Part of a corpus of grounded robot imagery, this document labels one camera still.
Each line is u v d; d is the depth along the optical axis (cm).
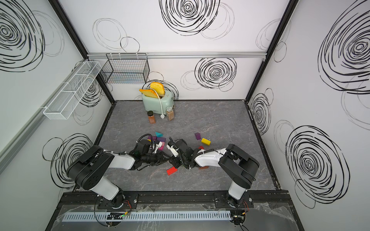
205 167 85
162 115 106
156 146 82
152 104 99
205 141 96
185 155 68
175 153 77
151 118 102
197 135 98
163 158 81
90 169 46
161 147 87
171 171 84
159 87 102
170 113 102
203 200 75
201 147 93
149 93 95
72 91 72
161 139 99
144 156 75
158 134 97
